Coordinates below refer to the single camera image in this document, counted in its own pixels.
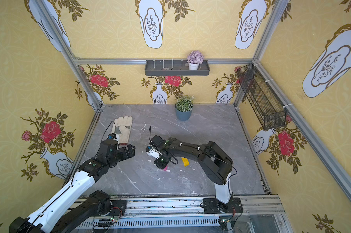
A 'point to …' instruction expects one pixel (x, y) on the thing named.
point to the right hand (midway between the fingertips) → (160, 166)
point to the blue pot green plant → (183, 106)
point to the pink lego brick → (166, 168)
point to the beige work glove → (121, 127)
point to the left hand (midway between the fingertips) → (131, 149)
